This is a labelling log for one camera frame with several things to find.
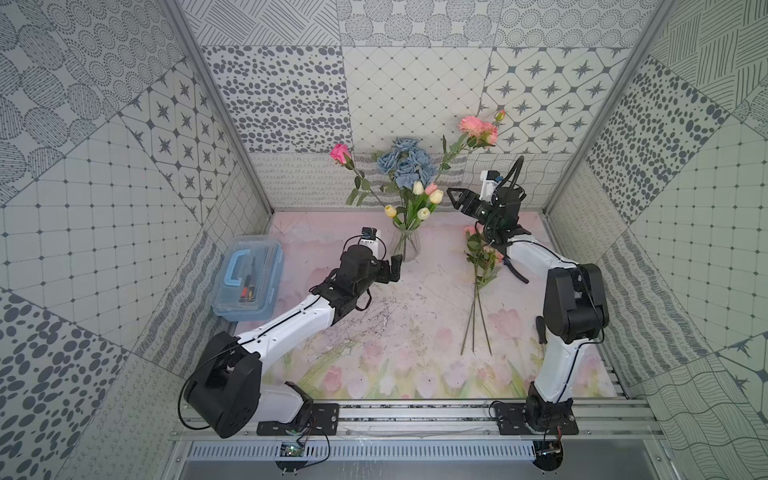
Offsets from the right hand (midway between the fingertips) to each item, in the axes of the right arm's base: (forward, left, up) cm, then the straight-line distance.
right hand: (453, 195), depth 92 cm
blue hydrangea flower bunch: (+3, +14, +10) cm, 17 cm away
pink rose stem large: (-20, -11, -25) cm, 34 cm away
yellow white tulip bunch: (-2, +10, -2) cm, 10 cm away
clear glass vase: (-6, +14, -17) cm, 23 cm away
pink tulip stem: (-2, +8, +4) cm, 9 cm away
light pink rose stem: (-9, -12, -21) cm, 26 cm away
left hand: (-22, +17, -4) cm, 28 cm away
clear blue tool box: (-22, +64, -15) cm, 69 cm away
